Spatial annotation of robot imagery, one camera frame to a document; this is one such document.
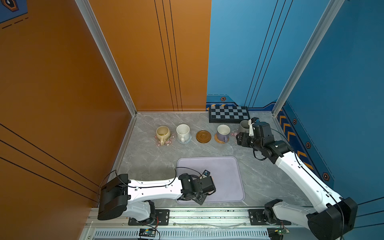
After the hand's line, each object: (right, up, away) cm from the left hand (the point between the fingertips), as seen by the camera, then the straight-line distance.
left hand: (202, 195), depth 76 cm
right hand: (+20, +30, +3) cm, 36 cm away
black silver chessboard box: (+20, +45, +40) cm, 63 cm away
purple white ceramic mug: (+15, +31, +27) cm, 44 cm away
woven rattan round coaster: (+13, +25, +26) cm, 38 cm away
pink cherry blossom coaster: (-24, +24, +25) cm, 42 cm away
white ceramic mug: (-13, +31, +28) cm, 44 cm away
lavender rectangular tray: (+15, +8, +14) cm, 22 cm away
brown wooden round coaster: (+2, +28, +29) cm, 41 cm away
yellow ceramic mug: (-26, +30, +26) cm, 48 cm away
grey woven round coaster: (-11, +24, +25) cm, 36 cm away
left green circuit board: (-27, -16, -4) cm, 32 cm away
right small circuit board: (+35, -14, -6) cm, 38 cm away
